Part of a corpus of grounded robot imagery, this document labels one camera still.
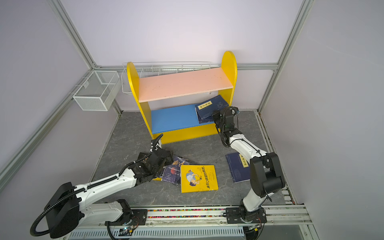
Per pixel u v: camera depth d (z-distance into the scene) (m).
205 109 0.93
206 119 0.94
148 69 0.94
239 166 0.90
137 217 0.74
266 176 0.46
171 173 0.82
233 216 0.74
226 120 0.66
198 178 0.83
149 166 0.62
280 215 0.76
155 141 0.65
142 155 0.91
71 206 0.40
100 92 1.04
